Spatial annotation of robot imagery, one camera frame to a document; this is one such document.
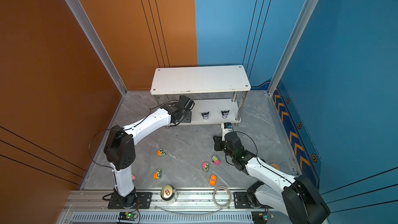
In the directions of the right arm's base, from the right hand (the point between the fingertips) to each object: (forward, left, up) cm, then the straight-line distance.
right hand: (212, 137), depth 84 cm
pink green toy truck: (-10, -2, -7) cm, 12 cm away
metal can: (-27, +21, +1) cm, 34 cm away
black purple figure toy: (+15, -8, +1) cm, 17 cm away
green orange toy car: (-5, +29, -7) cm, 31 cm away
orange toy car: (-20, 0, -8) cm, 21 cm away
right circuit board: (-35, -21, -12) cm, 42 cm away
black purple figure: (+14, +4, +1) cm, 15 cm away
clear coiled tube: (-27, -8, -9) cm, 30 cm away
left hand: (+13, +15, +3) cm, 20 cm away
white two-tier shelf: (+11, -3, +24) cm, 26 cm away
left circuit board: (-34, +40, -11) cm, 54 cm away
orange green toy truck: (-17, +29, -7) cm, 34 cm away
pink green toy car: (-13, +4, -8) cm, 16 cm away
